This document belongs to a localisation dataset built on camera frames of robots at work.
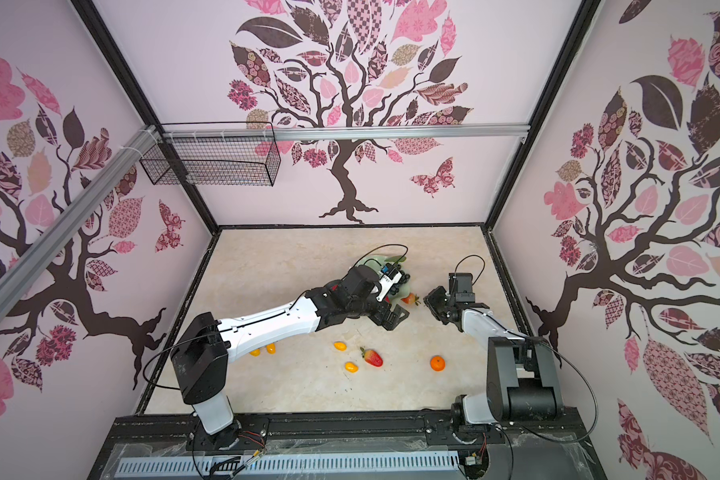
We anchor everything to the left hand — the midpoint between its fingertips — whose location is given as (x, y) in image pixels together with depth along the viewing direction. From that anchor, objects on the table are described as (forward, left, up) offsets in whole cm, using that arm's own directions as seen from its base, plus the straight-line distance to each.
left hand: (395, 309), depth 80 cm
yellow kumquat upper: (-5, +16, -14) cm, 22 cm away
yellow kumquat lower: (-11, +12, -14) cm, 22 cm away
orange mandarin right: (-10, -12, -13) cm, 21 cm away
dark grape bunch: (+20, -2, -5) cm, 21 cm away
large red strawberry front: (-8, +6, -14) cm, 17 cm away
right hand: (+10, -11, -9) cm, 18 cm away
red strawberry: (+10, -7, -12) cm, 17 cm away
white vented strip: (-34, +27, -15) cm, 46 cm away
